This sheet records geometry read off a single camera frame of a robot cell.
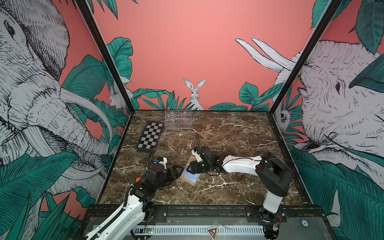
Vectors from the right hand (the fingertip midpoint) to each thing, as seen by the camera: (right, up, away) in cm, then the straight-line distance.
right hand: (187, 169), depth 83 cm
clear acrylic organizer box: (-9, +30, +26) cm, 41 cm away
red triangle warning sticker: (+13, -25, -15) cm, 31 cm away
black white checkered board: (-27, +17, +17) cm, 36 cm away
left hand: (-3, +1, -4) cm, 5 cm away
